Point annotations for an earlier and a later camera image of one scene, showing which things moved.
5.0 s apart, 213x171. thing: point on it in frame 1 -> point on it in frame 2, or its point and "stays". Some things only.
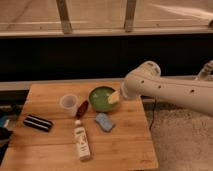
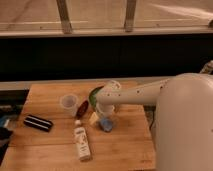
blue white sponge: (103, 119) stays
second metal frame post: (130, 13) stays
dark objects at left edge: (8, 117) stays
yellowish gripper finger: (113, 98) -> (93, 119)
